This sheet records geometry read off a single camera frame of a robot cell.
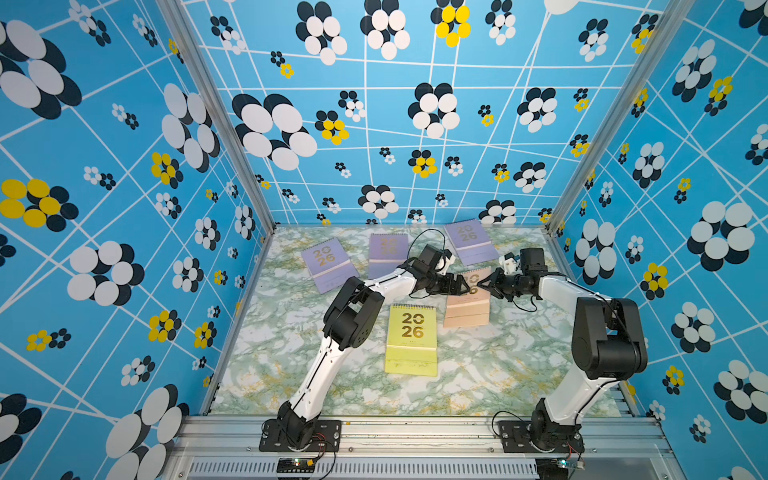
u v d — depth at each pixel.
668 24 0.69
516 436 0.73
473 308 0.92
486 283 0.89
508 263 0.91
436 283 0.88
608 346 0.49
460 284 0.89
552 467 0.71
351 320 0.59
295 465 0.72
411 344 0.87
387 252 1.13
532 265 0.77
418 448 0.72
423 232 1.20
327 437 0.73
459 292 0.89
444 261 0.85
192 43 0.73
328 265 1.08
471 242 1.15
